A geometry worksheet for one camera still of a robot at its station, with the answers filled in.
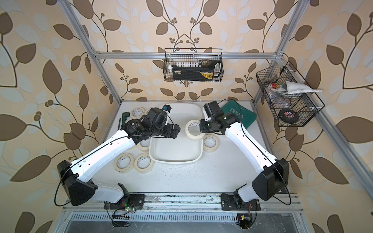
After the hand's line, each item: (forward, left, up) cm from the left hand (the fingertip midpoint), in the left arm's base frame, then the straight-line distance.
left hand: (174, 127), depth 74 cm
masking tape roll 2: (-10, +19, -24) cm, 33 cm away
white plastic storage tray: (0, +8, -25) cm, 26 cm away
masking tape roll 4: (+5, -22, -25) cm, 34 cm away
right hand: (+4, -15, -4) cm, 16 cm away
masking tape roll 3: (0, -10, -2) cm, 10 cm away
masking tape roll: (+31, +34, -25) cm, 52 cm away
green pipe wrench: (+28, +43, -25) cm, 57 cm away
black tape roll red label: (+4, -58, +6) cm, 58 cm away
